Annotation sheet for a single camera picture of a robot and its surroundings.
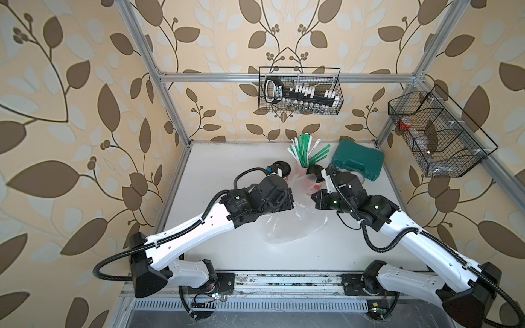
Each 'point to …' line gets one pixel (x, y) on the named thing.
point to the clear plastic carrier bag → (301, 220)
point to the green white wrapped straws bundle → (302, 150)
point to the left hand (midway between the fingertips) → (293, 195)
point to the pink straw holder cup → (300, 171)
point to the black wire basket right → (442, 147)
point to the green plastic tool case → (351, 155)
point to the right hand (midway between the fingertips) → (311, 196)
